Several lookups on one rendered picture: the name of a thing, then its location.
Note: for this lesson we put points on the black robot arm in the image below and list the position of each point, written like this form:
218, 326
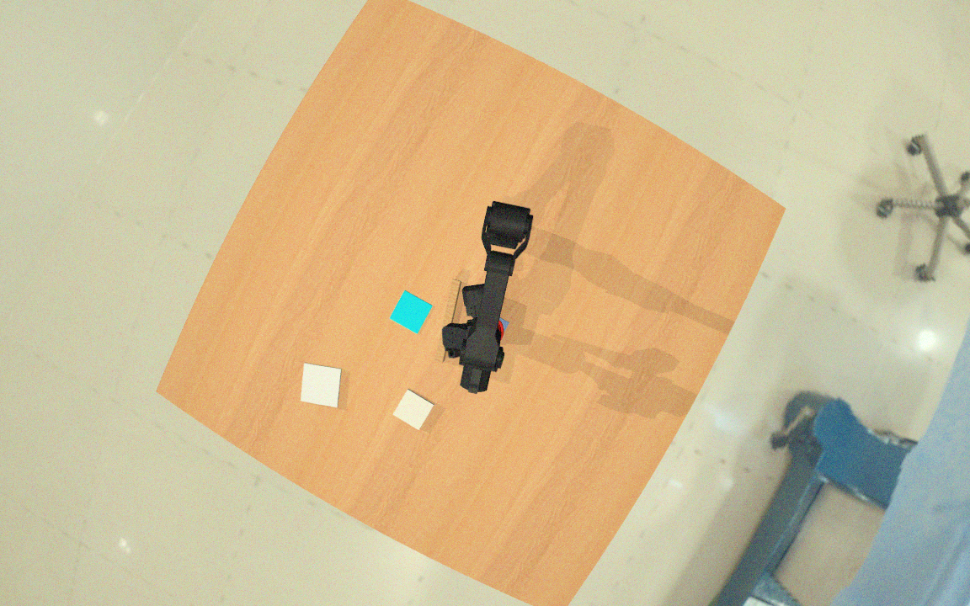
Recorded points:
479, 349

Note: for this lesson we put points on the pale cream square tile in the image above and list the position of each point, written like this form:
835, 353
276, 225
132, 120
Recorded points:
320, 385

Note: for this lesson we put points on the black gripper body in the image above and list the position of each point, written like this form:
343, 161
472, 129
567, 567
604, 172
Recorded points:
472, 296

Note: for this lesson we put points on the cream square block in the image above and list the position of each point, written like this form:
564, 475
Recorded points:
413, 409

